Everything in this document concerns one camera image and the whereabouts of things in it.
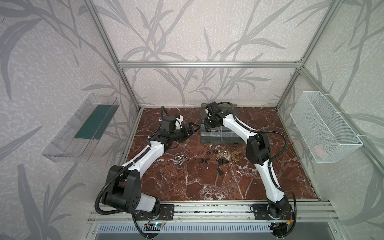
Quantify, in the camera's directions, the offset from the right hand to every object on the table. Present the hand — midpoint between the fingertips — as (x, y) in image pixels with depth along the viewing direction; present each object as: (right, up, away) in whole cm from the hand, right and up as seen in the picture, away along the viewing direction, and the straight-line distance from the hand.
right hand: (206, 120), depth 101 cm
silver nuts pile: (-16, -24, -10) cm, 31 cm away
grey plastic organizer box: (+10, -10, -1) cm, 14 cm away
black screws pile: (+8, -25, -10) cm, 28 cm away
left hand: (-5, -3, -19) cm, 20 cm away
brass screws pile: (+17, -22, -7) cm, 29 cm away
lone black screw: (+8, -30, -14) cm, 34 cm away
